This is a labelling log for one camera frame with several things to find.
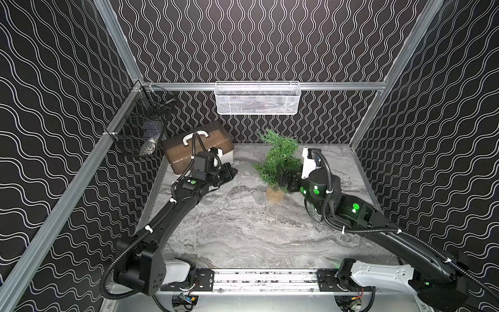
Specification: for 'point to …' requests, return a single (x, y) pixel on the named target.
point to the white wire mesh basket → (282, 97)
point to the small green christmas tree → (279, 153)
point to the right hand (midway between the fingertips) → (289, 164)
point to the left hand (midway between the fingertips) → (237, 166)
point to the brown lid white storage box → (180, 151)
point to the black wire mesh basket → (139, 132)
